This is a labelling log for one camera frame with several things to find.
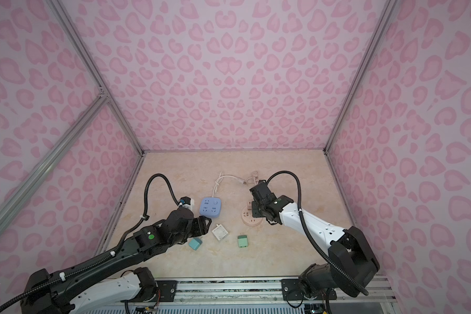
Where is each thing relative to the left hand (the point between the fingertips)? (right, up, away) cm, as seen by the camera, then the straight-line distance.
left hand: (210, 225), depth 77 cm
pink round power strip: (+15, 0, +13) cm, 20 cm away
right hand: (+19, +5, +9) cm, 21 cm away
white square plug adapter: (+2, -5, +8) cm, 10 cm away
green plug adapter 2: (+13, -9, +7) cm, 17 cm away
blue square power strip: (-3, +4, +16) cm, 17 cm away
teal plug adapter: (-7, -9, +5) cm, 13 cm away
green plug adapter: (+17, +7, -1) cm, 18 cm away
